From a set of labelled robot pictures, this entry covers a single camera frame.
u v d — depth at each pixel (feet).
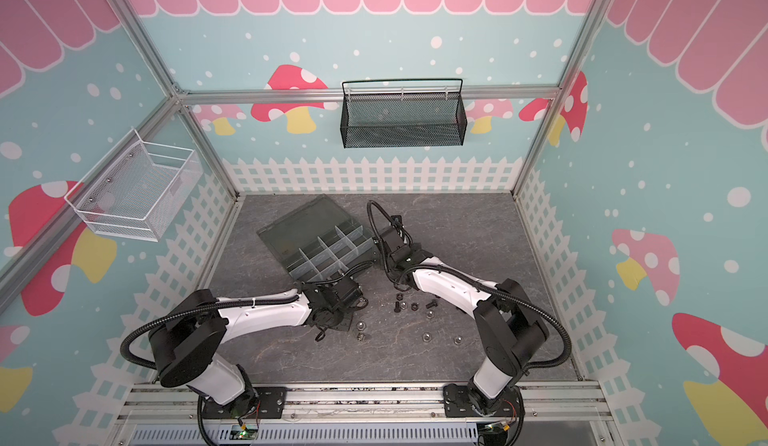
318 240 3.29
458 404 2.43
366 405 2.49
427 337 2.78
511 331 1.47
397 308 2.98
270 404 2.43
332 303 2.23
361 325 2.82
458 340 2.73
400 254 2.20
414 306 2.99
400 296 3.02
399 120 3.08
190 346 1.43
